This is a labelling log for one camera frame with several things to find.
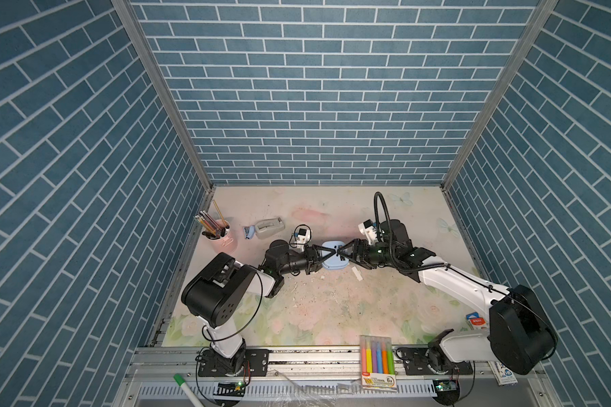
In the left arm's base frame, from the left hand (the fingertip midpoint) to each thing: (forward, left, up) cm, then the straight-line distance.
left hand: (339, 261), depth 80 cm
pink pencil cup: (+11, +41, -6) cm, 43 cm away
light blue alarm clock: (0, +1, 0) cm, 1 cm away
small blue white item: (+20, +35, -13) cm, 42 cm away
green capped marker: (-31, +44, -14) cm, 56 cm away
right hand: (+1, -2, +1) cm, 2 cm away
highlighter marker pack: (-26, -11, -13) cm, 31 cm away
